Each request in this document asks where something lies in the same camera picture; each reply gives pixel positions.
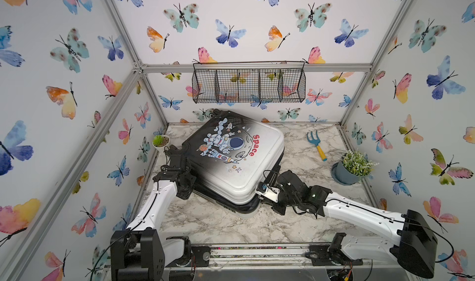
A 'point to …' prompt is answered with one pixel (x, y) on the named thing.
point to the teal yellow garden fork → (316, 142)
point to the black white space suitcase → (230, 156)
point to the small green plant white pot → (159, 142)
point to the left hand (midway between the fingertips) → (197, 181)
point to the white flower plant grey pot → (354, 166)
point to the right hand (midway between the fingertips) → (265, 198)
